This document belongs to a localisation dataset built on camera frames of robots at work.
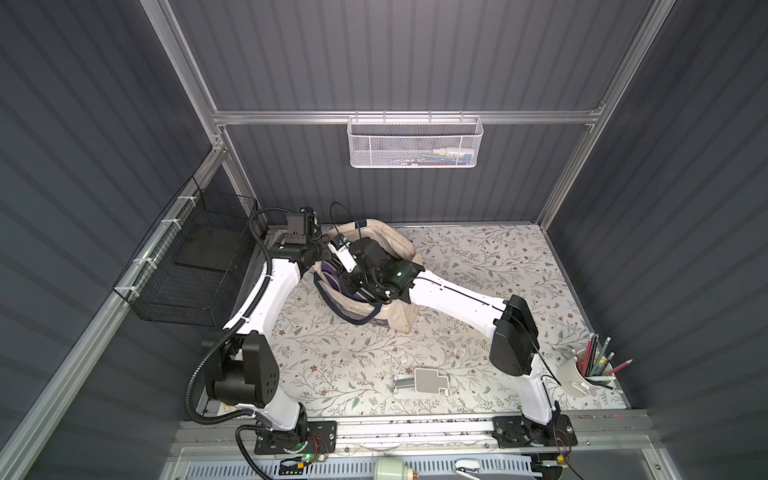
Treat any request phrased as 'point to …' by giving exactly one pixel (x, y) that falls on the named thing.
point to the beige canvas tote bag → (401, 315)
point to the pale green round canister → (390, 468)
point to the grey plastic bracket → (425, 382)
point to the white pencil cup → (583, 373)
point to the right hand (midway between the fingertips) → (341, 268)
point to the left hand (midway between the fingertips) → (325, 244)
